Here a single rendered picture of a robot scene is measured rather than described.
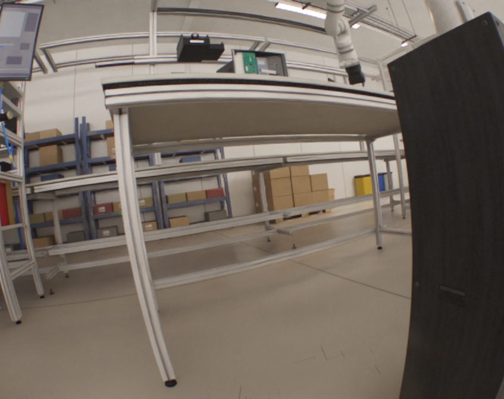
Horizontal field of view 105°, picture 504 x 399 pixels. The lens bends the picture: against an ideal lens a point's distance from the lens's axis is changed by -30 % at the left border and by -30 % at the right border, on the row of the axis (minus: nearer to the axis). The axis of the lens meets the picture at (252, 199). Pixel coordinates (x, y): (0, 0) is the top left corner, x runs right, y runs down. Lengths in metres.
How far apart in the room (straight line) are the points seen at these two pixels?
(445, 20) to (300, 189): 4.41
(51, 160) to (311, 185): 4.48
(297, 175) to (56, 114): 4.57
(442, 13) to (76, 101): 5.40
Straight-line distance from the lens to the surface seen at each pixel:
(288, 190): 4.68
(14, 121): 3.22
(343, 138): 2.19
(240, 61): 1.16
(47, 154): 4.91
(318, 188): 5.02
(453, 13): 0.59
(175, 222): 4.62
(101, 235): 4.62
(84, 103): 5.48
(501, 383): 0.55
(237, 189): 5.36
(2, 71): 1.84
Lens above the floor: 0.64
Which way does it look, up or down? 2 degrees down
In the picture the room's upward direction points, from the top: 7 degrees counter-clockwise
